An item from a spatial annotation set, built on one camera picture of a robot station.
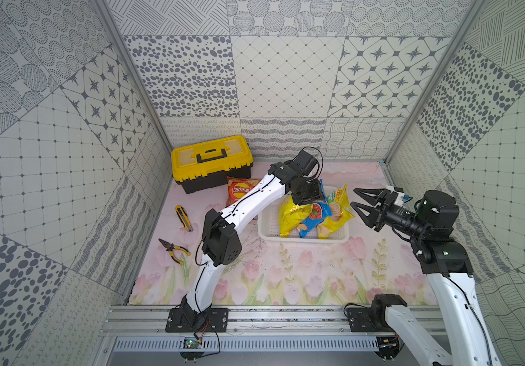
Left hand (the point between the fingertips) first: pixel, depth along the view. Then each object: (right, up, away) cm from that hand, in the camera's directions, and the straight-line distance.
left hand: (323, 194), depth 80 cm
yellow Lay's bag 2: (-11, -8, +3) cm, 14 cm away
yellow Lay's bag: (+6, -6, 0) cm, 9 cm away
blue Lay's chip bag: (-1, -6, 0) cm, 6 cm away
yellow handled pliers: (-60, -22, +10) cm, 64 cm away
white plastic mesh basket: (-20, -15, +14) cm, 29 cm away
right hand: (+3, 0, -18) cm, 19 cm away
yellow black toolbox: (-46, +12, +17) cm, 51 cm away
